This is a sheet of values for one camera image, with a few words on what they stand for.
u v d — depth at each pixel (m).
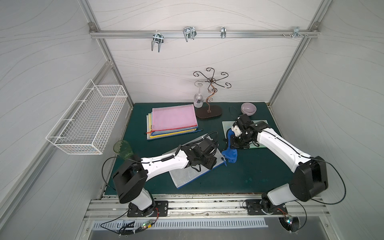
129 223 0.72
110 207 0.74
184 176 0.84
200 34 0.78
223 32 0.78
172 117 1.11
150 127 1.05
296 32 0.77
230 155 0.78
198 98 0.95
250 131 0.60
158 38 0.78
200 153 0.63
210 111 1.14
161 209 0.74
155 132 1.03
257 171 0.86
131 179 0.43
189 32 0.77
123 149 0.91
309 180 0.42
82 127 0.68
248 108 1.15
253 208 0.73
